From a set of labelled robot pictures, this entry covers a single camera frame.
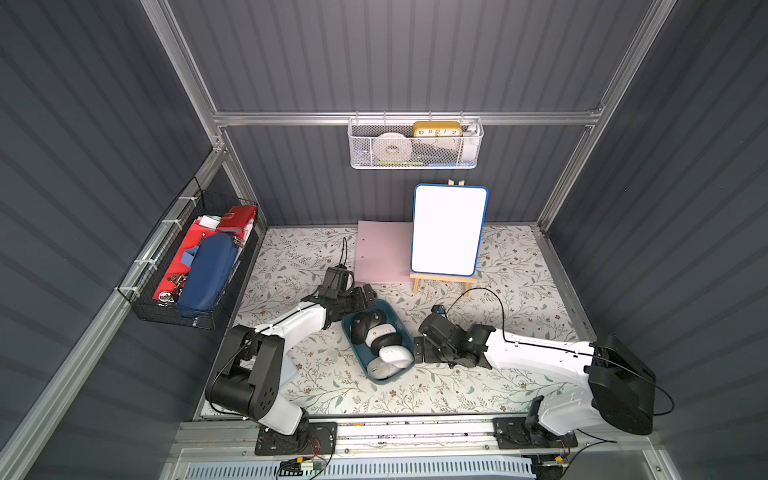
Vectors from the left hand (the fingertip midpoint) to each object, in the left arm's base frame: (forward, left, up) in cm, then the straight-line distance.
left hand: (367, 299), depth 92 cm
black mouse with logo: (-7, +1, -2) cm, 7 cm away
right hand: (-15, -18, -2) cm, 23 cm away
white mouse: (-17, -9, -2) cm, 19 cm away
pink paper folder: (+24, -5, -6) cm, 25 cm away
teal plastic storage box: (-15, +1, -7) cm, 16 cm away
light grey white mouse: (-20, -4, -4) cm, 21 cm away
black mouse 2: (-8, -3, -4) cm, 10 cm away
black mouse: (-11, -7, -4) cm, 14 cm away
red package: (+10, +34, +24) cm, 43 cm away
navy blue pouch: (-4, +35, +25) cm, 43 cm away
